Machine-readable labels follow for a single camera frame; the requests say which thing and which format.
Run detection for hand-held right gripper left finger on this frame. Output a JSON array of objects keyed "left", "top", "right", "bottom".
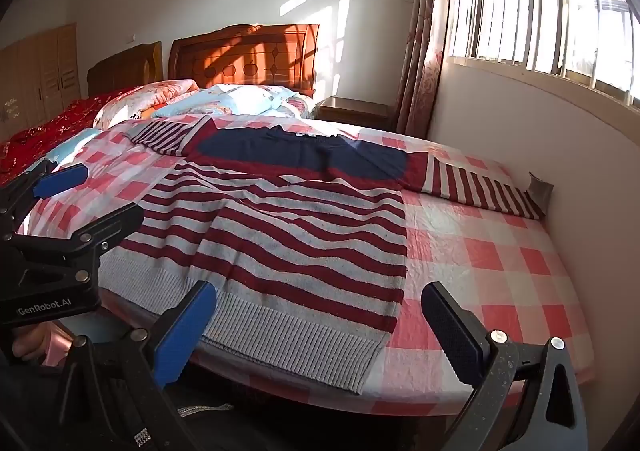
[{"left": 50, "top": 280, "right": 218, "bottom": 451}]

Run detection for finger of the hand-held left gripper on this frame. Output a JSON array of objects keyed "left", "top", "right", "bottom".
[
  {"left": 0, "top": 203, "right": 146, "bottom": 285},
  {"left": 0, "top": 158, "right": 90, "bottom": 238}
]

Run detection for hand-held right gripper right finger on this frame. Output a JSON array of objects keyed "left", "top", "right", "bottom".
[{"left": 420, "top": 281, "right": 591, "bottom": 451}]

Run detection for red grey striped sweater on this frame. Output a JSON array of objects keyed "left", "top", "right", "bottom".
[{"left": 97, "top": 115, "right": 546, "bottom": 394}]

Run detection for person's left hand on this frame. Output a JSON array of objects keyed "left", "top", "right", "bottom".
[{"left": 10, "top": 326, "right": 51, "bottom": 364}]

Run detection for red patterned blanket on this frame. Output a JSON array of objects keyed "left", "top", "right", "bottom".
[{"left": 0, "top": 86, "right": 141, "bottom": 186}]

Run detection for pink checkered bed sheet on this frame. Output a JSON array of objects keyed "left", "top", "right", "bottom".
[{"left": 20, "top": 113, "right": 596, "bottom": 417}]

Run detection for light wooden wardrobe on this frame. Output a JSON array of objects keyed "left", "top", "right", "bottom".
[{"left": 0, "top": 22, "right": 82, "bottom": 144}]

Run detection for pink floral pillow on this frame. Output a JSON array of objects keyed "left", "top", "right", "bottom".
[{"left": 92, "top": 79, "right": 201, "bottom": 129}]

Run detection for dark brown wooden headboard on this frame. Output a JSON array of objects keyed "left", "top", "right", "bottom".
[{"left": 87, "top": 42, "right": 163, "bottom": 96}]

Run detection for light blue floral quilt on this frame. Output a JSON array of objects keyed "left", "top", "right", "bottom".
[{"left": 150, "top": 83, "right": 317, "bottom": 120}]

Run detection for reddish carved wooden headboard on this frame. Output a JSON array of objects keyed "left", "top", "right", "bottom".
[{"left": 167, "top": 23, "right": 321, "bottom": 99}]

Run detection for wooden nightstand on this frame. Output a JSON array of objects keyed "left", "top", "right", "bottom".
[{"left": 315, "top": 97, "right": 393, "bottom": 132}]

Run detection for window with metal bars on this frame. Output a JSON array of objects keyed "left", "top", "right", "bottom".
[{"left": 447, "top": 0, "right": 640, "bottom": 106}]

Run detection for pink floral curtain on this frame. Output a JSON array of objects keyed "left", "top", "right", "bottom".
[{"left": 392, "top": 0, "right": 453, "bottom": 139}]

